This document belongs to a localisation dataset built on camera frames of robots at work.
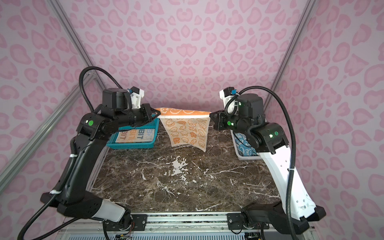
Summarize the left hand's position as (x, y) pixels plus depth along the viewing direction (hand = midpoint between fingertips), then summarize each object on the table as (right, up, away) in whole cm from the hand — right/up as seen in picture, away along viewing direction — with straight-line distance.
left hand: (160, 109), depth 62 cm
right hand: (+21, -2, -4) cm, 21 cm away
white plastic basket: (+42, -24, +28) cm, 56 cm away
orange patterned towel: (+8, -7, +22) cm, 24 cm away
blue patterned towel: (+45, -19, +33) cm, 59 cm away
